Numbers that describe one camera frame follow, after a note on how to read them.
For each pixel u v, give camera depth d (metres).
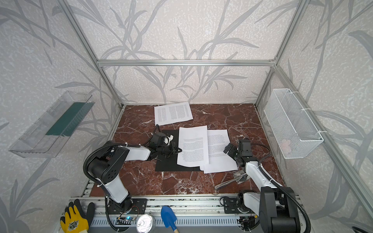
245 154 0.68
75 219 0.68
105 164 0.49
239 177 0.83
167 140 0.80
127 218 0.71
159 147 0.78
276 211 0.40
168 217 0.71
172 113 1.15
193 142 0.98
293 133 0.62
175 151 0.83
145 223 0.65
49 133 0.64
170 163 0.85
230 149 0.82
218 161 0.90
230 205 0.74
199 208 0.74
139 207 0.72
